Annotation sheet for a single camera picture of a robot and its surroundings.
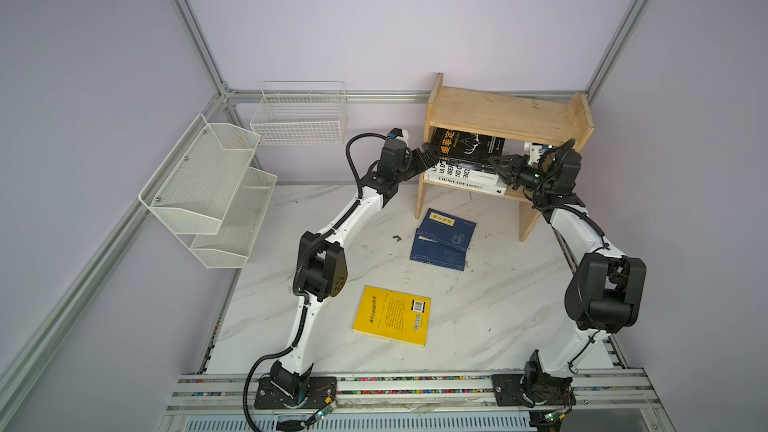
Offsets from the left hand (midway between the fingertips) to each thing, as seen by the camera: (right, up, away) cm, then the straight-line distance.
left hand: (431, 154), depth 89 cm
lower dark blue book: (+1, -31, +12) cm, 33 cm away
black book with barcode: (+10, -3, -5) cm, 11 cm away
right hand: (+15, -3, -8) cm, 17 cm away
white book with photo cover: (+14, -10, 0) cm, 17 cm away
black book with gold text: (+9, +3, -3) cm, 9 cm away
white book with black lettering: (+5, -4, -1) cm, 7 cm away
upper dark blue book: (+8, -24, +16) cm, 29 cm away
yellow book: (-12, -48, -3) cm, 49 cm away
